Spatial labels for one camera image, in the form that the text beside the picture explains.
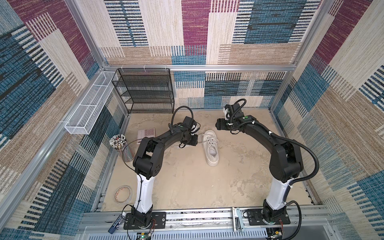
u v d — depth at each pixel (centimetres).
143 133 105
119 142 81
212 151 94
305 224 73
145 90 109
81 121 91
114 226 71
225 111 85
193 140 89
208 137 99
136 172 56
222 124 85
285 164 50
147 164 54
